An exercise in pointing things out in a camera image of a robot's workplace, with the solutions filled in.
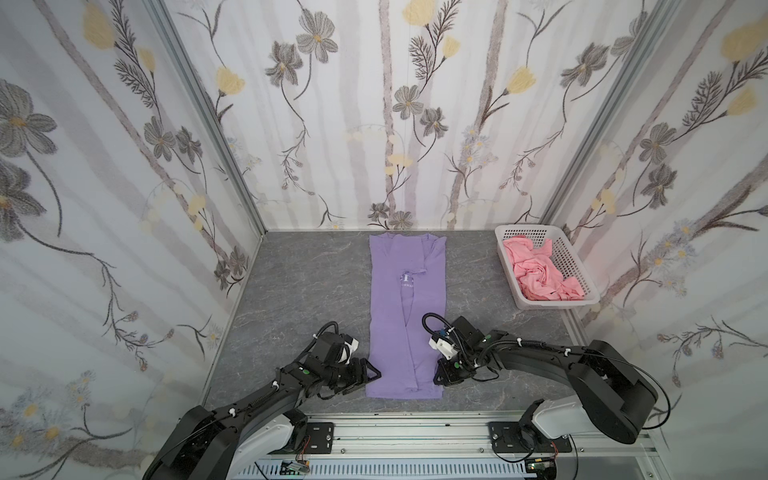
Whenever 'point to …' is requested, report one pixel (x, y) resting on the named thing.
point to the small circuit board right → (543, 467)
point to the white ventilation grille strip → (478, 470)
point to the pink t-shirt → (537, 276)
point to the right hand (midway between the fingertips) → (437, 374)
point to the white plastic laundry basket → (570, 259)
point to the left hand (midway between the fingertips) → (376, 379)
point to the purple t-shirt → (407, 286)
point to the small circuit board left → (294, 468)
